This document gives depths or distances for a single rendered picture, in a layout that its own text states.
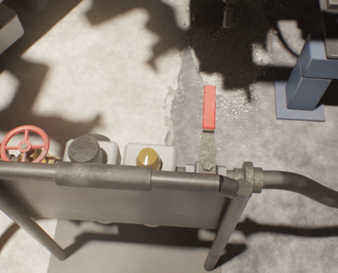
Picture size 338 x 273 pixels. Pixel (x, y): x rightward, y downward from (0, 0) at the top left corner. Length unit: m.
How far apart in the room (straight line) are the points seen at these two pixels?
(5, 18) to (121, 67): 0.36
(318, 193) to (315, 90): 0.52
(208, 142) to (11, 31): 0.86
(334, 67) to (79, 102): 0.71
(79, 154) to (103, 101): 0.66
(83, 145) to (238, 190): 0.23
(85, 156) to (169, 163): 0.13
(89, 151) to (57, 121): 0.65
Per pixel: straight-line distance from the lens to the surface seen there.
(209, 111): 0.67
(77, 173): 0.54
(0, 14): 1.38
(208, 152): 0.65
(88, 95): 1.29
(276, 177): 0.68
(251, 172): 0.66
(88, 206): 0.72
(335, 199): 0.78
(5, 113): 1.32
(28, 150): 0.65
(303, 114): 1.28
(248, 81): 1.31
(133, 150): 0.67
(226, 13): 1.10
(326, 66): 1.12
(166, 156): 0.66
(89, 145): 0.63
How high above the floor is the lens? 1.06
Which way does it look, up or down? 62 degrees down
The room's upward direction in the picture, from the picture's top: straight up
